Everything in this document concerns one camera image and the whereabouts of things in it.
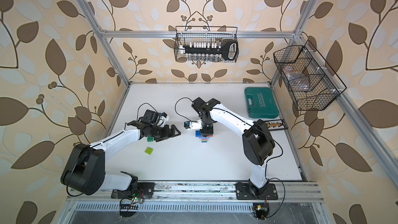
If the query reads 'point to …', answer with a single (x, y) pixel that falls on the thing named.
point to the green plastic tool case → (260, 102)
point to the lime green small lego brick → (148, 151)
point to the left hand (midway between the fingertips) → (175, 134)
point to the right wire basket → (312, 83)
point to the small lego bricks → (204, 140)
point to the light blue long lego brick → (198, 134)
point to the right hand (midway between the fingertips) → (206, 129)
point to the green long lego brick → (150, 139)
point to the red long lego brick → (209, 136)
